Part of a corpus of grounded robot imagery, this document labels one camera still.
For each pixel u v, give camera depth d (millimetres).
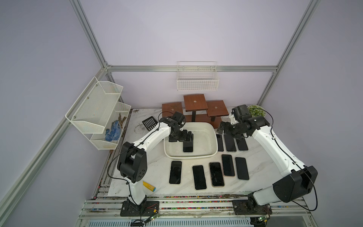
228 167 898
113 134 876
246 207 732
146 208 731
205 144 988
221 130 717
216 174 861
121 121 941
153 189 787
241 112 604
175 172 882
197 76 957
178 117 715
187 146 964
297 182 406
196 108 914
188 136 800
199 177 861
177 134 742
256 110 988
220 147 961
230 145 976
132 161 477
